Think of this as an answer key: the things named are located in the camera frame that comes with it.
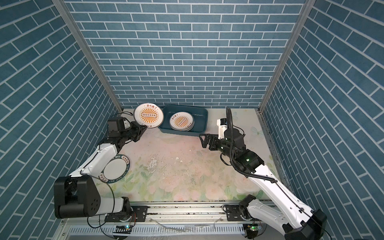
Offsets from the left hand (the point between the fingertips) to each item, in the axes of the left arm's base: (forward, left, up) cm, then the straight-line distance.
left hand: (148, 124), depth 85 cm
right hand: (-13, -32, +8) cm, 35 cm away
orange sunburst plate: (+16, -17, -16) cm, 29 cm away
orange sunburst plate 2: (+9, +1, -1) cm, 9 cm away
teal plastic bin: (+20, -32, -16) cm, 41 cm away
